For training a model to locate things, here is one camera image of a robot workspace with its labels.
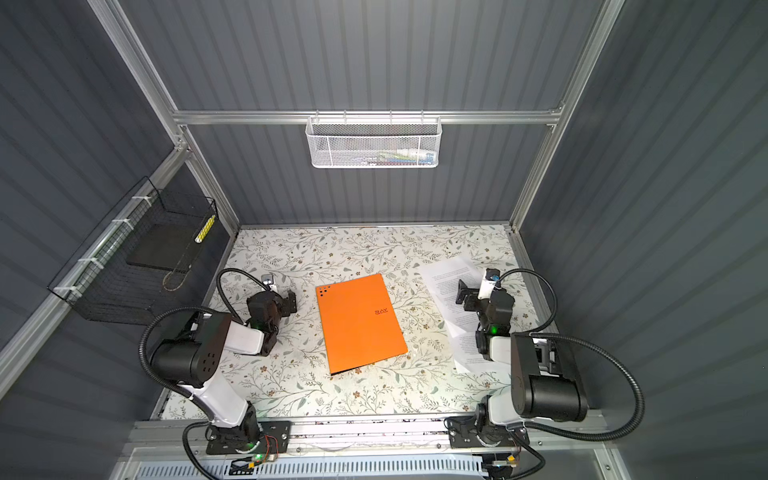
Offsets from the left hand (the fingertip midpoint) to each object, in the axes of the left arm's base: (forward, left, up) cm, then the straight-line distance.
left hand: (273, 293), depth 96 cm
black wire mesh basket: (-7, +26, +24) cm, 37 cm away
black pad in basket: (0, +21, +24) cm, 32 cm away
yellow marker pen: (+4, +13, +24) cm, 27 cm away
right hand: (-5, -66, +7) cm, 66 cm away
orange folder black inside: (-10, -28, -4) cm, 30 cm away
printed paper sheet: (+5, -58, -4) cm, 58 cm away
